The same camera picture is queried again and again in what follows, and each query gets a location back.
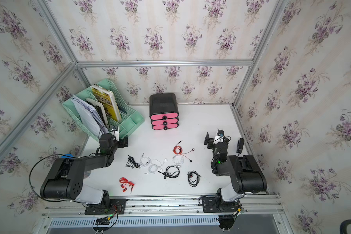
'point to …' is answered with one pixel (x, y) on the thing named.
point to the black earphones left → (131, 160)
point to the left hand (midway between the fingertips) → (120, 135)
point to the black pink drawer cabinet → (164, 111)
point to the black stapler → (240, 146)
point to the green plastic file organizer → (131, 118)
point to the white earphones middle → (155, 165)
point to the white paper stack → (91, 123)
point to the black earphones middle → (165, 174)
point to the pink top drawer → (164, 116)
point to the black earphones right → (193, 178)
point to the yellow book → (107, 98)
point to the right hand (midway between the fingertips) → (217, 134)
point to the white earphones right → (177, 160)
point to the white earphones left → (145, 161)
